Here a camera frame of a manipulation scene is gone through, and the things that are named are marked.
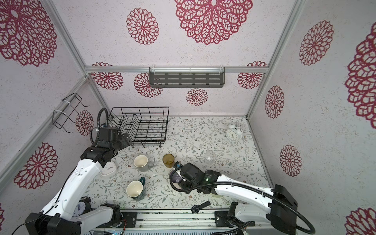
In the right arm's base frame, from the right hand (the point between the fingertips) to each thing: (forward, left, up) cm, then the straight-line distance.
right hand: (181, 180), depth 77 cm
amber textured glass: (+16, +10, -8) cm, 20 cm away
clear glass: (+20, -17, -11) cm, 29 cm away
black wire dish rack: (+47, +33, -10) cm, 59 cm away
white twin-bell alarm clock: (+35, -34, -4) cm, 49 cm away
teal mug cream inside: (-2, +26, -9) cm, 28 cm away
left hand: (+16, +32, +12) cm, 38 cm away
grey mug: (+13, +26, -5) cm, 30 cm away
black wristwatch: (-11, -8, -10) cm, 17 cm away
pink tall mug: (+5, +4, -10) cm, 12 cm away
